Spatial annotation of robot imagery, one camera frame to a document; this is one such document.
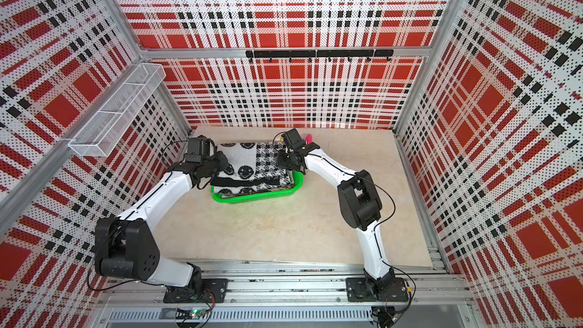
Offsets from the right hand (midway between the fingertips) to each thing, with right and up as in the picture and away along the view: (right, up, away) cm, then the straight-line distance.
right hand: (281, 161), depth 93 cm
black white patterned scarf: (-12, -3, -2) cm, 12 cm away
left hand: (-20, +1, -4) cm, 21 cm away
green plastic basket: (-15, -15, -4) cm, 22 cm away
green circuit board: (-24, -46, -24) cm, 57 cm away
